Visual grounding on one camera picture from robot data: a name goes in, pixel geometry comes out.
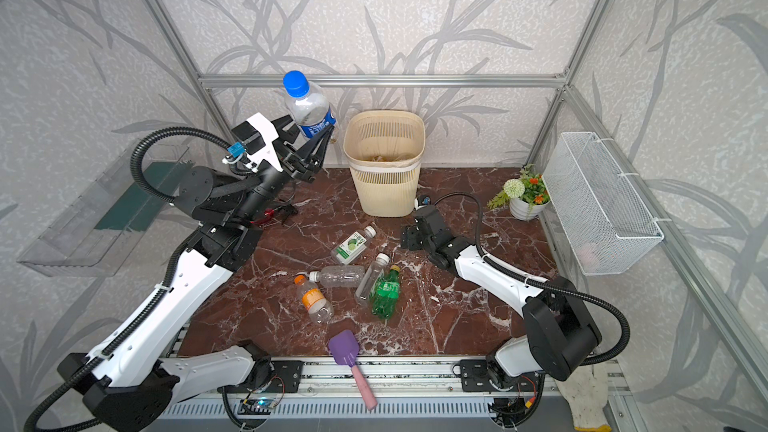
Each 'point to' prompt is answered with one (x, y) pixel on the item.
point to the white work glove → (586, 390)
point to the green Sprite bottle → (385, 294)
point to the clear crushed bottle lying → (339, 276)
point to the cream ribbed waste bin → (384, 149)
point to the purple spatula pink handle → (344, 346)
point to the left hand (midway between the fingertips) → (321, 110)
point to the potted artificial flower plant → (526, 197)
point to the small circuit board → (257, 406)
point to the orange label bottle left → (319, 308)
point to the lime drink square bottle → (353, 246)
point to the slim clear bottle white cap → (364, 291)
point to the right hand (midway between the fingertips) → (414, 219)
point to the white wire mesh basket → (607, 225)
